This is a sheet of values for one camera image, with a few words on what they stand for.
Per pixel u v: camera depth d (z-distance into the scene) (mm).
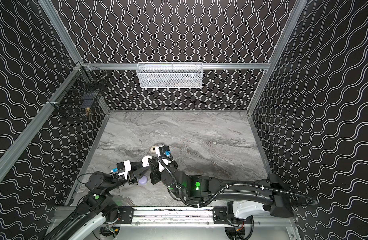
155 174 532
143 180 624
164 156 509
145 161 616
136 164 612
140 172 601
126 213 745
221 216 739
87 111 827
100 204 561
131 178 585
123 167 532
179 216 763
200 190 463
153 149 973
